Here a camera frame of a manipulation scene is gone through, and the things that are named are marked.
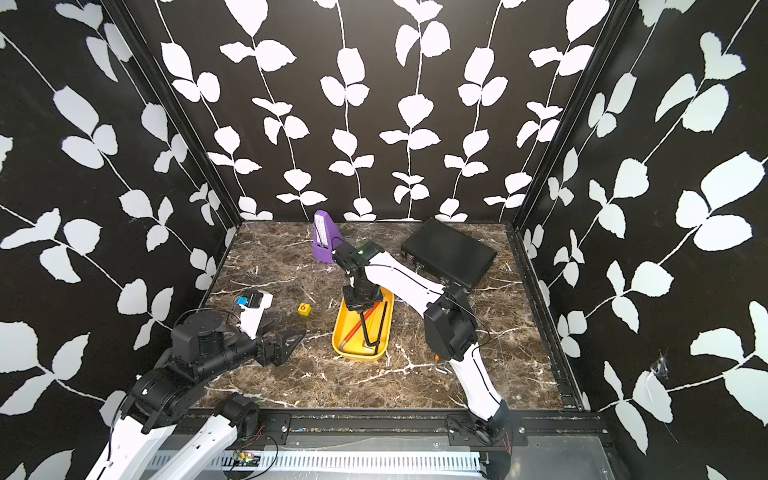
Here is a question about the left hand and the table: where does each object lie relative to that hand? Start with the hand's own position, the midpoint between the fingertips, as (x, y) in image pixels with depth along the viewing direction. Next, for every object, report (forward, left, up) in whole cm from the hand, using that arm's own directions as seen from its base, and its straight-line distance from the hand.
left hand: (294, 322), depth 66 cm
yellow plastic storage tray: (+9, -18, -25) cm, 32 cm away
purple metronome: (+38, -1, -14) cm, 41 cm away
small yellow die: (+15, +5, -23) cm, 28 cm away
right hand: (+12, -12, -15) cm, 22 cm away
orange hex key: (-1, -36, -24) cm, 43 cm away
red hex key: (+10, -12, -23) cm, 28 cm away
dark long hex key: (+4, -15, -17) cm, 23 cm away
